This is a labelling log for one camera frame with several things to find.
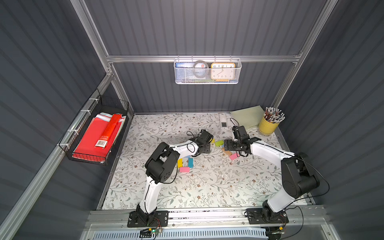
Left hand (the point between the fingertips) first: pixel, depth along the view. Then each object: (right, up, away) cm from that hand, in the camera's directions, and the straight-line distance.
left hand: (207, 148), depth 98 cm
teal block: (-11, -8, -4) cm, 15 cm away
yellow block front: (-18, -8, -5) cm, 20 cm away
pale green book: (+34, +22, +18) cm, 44 cm away
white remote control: (+14, +18, +15) cm, 27 cm away
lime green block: (+8, +3, +4) cm, 10 cm away
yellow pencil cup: (+40, +14, +1) cm, 42 cm away
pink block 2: (+17, -5, -1) cm, 18 cm away
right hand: (+14, +3, -5) cm, 15 cm away
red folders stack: (-53, +9, -28) cm, 61 cm away
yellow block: (+2, +7, -16) cm, 17 cm away
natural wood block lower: (+14, -3, -1) cm, 14 cm away
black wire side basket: (-60, +27, -20) cm, 69 cm away
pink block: (-14, -12, -6) cm, 20 cm away
